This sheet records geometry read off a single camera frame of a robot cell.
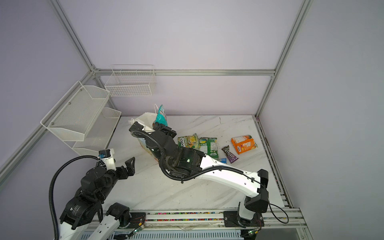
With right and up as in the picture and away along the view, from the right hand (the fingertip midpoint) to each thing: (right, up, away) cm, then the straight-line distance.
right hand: (156, 122), depth 58 cm
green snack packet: (+24, -14, +41) cm, 50 cm away
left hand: (-18, -18, +10) cm, 27 cm away
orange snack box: (+48, -13, +42) cm, 65 cm away
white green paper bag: (-15, +3, +34) cm, 37 cm away
